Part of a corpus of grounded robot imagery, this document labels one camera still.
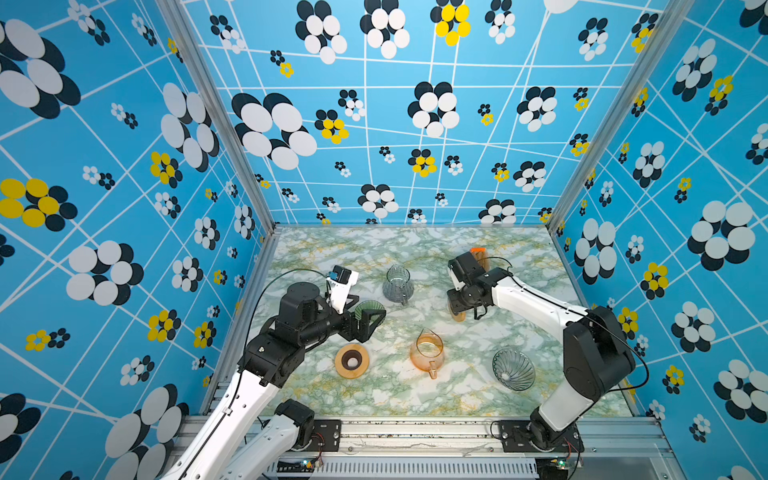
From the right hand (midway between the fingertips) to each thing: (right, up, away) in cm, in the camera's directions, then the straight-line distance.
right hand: (459, 300), depth 92 cm
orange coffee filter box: (+9, +14, +7) cm, 18 cm away
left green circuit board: (-42, -36, -21) cm, 59 cm away
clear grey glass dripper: (+13, -18, -10) cm, 24 cm away
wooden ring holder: (-1, -5, -2) cm, 6 cm away
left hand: (-25, +3, -24) cm, 35 cm away
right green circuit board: (+17, -37, -21) cm, 46 cm away
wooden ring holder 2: (-33, -17, -5) cm, 37 cm away
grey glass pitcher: (-19, +3, +2) cm, 19 cm away
